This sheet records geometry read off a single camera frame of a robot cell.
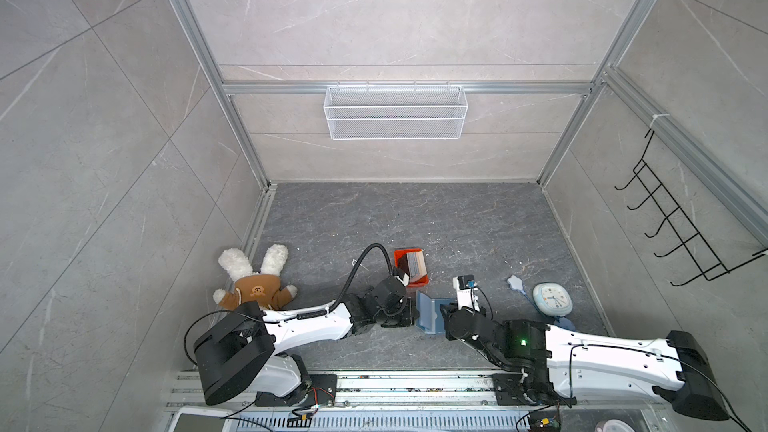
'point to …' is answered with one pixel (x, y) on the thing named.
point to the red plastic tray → (401, 263)
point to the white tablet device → (202, 419)
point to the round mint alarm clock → (552, 299)
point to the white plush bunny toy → (263, 288)
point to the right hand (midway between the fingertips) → (441, 307)
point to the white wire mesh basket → (396, 112)
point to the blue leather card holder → (428, 314)
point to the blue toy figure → (515, 283)
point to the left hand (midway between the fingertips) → (423, 309)
